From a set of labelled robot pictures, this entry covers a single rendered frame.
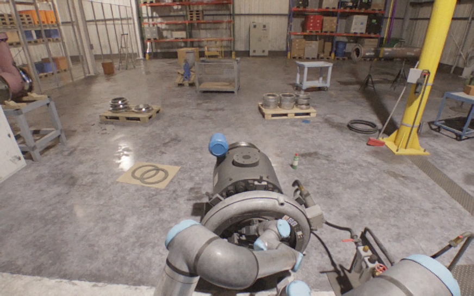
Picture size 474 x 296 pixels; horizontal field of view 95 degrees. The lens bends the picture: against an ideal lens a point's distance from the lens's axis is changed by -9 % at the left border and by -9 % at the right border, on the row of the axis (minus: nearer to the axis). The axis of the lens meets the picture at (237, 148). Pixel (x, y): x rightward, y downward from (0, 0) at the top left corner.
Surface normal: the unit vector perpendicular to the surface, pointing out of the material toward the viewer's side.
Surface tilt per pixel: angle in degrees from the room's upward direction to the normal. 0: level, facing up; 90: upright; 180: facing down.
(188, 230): 8
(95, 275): 0
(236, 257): 36
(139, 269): 0
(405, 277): 15
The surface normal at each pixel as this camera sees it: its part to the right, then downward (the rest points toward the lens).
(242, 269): 0.51, -0.22
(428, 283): 0.10, -0.75
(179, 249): -0.51, -0.25
